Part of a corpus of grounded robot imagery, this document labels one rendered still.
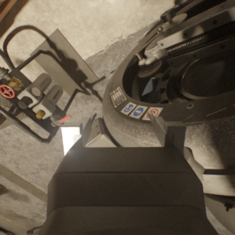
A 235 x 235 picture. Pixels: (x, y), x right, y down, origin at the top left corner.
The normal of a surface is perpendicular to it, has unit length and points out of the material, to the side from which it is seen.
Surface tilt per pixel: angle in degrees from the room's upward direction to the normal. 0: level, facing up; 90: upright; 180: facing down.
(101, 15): 0
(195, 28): 24
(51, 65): 0
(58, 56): 0
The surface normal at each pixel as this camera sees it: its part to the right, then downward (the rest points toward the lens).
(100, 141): 0.20, 0.46
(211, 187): -0.39, 0.73
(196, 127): -0.63, -0.52
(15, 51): -0.12, 0.65
